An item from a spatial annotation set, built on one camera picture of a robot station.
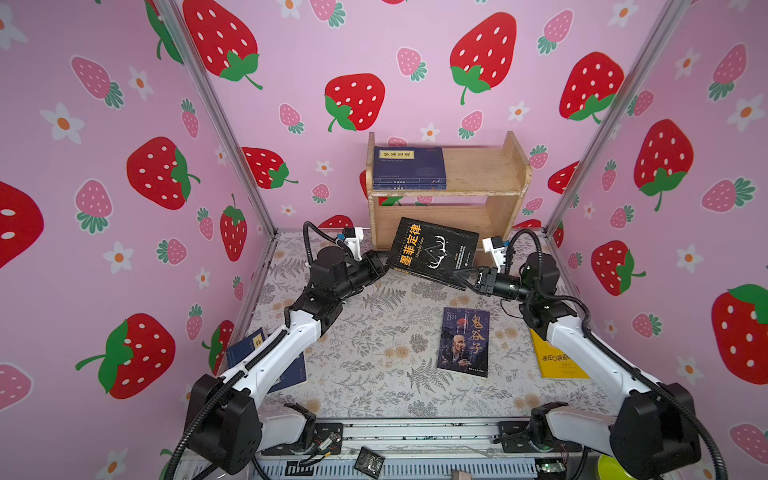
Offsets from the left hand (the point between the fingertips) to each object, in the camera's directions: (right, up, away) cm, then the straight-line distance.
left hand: (399, 254), depth 72 cm
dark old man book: (+20, -26, +18) cm, 38 cm away
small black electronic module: (-7, -49, -3) cm, 50 cm away
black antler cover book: (+9, 0, +1) cm, 9 cm away
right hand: (+13, -5, -1) cm, 14 cm away
